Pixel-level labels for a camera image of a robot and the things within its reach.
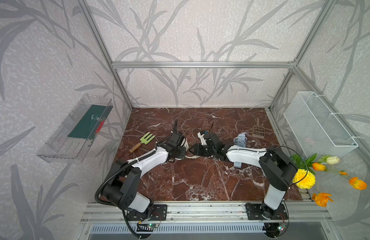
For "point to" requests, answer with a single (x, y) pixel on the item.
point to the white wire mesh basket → (317, 129)
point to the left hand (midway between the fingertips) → (183, 153)
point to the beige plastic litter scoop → (258, 131)
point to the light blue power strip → (237, 165)
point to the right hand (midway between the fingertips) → (189, 150)
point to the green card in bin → (91, 122)
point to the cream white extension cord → (185, 144)
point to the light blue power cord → (240, 140)
